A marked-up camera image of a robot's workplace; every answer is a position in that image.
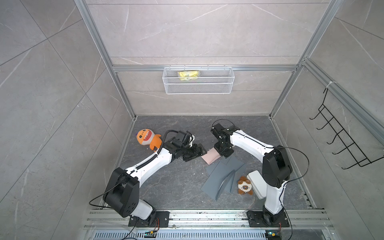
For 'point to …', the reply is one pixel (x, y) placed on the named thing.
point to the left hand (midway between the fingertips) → (204, 150)
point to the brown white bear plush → (244, 186)
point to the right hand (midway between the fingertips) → (218, 151)
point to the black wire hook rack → (359, 156)
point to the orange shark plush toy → (147, 137)
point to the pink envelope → (211, 156)
